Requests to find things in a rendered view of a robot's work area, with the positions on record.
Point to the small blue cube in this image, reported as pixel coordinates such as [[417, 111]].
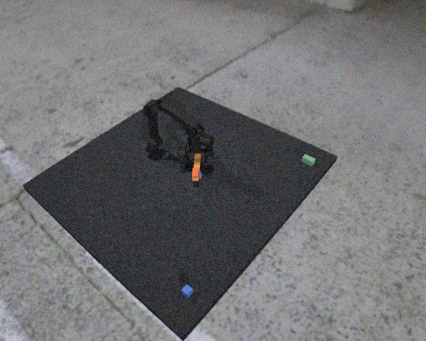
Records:
[[187, 291]]

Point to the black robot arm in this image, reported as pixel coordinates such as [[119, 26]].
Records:
[[189, 123]]

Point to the orange bar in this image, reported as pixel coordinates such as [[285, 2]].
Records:
[[196, 169]]

